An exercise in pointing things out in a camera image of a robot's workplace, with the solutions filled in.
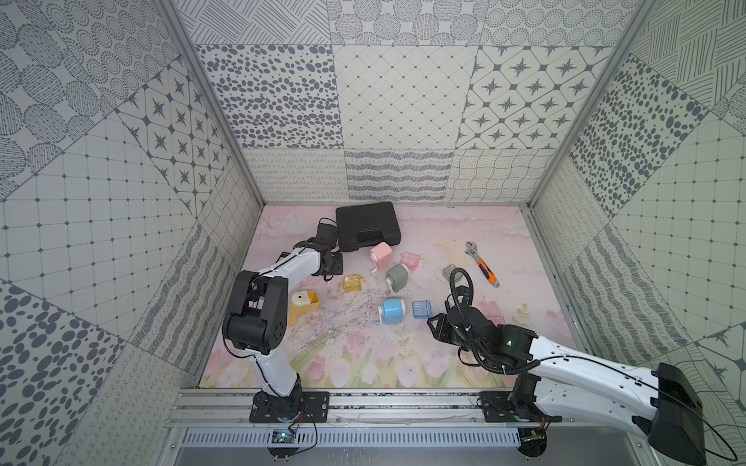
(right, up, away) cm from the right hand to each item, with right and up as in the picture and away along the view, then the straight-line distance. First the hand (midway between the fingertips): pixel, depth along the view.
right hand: (432, 325), depth 79 cm
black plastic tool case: (-21, +28, +29) cm, 45 cm away
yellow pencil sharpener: (-38, +5, +7) cm, 39 cm away
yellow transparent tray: (-25, +8, +19) cm, 32 cm away
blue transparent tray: (-1, +1, +13) cm, 13 cm away
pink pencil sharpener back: (-15, +18, +19) cm, 30 cm away
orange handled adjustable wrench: (+22, +12, +22) cm, 34 cm away
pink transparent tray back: (-4, +16, +25) cm, 30 cm away
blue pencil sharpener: (-11, +2, +5) cm, 13 cm away
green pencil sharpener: (-9, +11, +12) cm, 19 cm away
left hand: (-28, +14, +17) cm, 36 cm away
